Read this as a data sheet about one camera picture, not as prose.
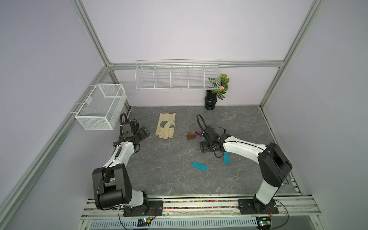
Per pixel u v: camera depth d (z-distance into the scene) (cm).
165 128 105
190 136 102
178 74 105
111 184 46
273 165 46
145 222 71
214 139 69
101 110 82
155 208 74
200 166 87
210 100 113
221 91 96
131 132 68
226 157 91
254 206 67
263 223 72
